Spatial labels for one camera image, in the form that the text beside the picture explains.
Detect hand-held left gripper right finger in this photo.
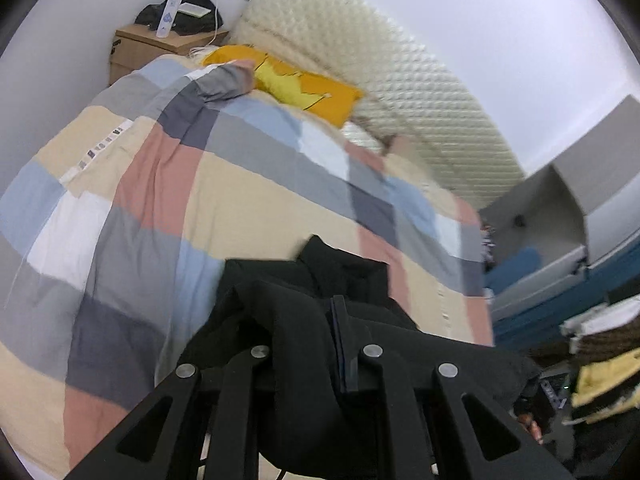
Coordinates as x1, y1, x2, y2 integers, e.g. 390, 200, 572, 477
330, 295, 577, 480

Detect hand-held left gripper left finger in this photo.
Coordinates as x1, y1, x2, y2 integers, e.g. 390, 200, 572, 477
64, 345, 272, 480

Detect black padded jacket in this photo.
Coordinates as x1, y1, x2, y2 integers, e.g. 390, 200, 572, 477
155, 234, 541, 476

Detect person's right hand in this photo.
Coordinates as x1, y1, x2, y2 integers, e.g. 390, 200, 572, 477
515, 410, 545, 445

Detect yellow garment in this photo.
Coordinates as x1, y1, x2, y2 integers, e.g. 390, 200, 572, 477
570, 347, 640, 409

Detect brown patterned garment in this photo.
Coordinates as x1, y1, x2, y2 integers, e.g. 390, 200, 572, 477
569, 327, 640, 372

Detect white hanging garment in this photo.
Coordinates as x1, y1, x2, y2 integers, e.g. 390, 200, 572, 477
560, 296, 640, 342

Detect checkered pastel blanket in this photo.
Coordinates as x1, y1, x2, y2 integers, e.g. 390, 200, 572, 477
0, 52, 496, 480

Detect yellow pillow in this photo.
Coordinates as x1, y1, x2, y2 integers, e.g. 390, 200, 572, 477
202, 45, 366, 128

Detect cream quilted headboard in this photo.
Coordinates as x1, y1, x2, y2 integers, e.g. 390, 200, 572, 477
230, 0, 526, 211

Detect checkered pillow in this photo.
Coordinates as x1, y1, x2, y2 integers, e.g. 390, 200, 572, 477
192, 59, 257, 103

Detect cardboard box nightstand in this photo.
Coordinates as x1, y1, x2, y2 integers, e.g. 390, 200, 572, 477
109, 22, 231, 86

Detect white tablet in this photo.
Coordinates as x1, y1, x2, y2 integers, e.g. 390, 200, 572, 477
177, 2, 214, 19

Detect white plastic bottle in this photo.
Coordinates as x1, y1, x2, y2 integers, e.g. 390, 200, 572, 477
156, 0, 184, 39

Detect black bag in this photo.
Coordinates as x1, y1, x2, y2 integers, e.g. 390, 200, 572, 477
134, 0, 224, 37

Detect white charging cable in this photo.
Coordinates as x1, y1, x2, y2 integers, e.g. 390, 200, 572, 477
187, 0, 224, 59

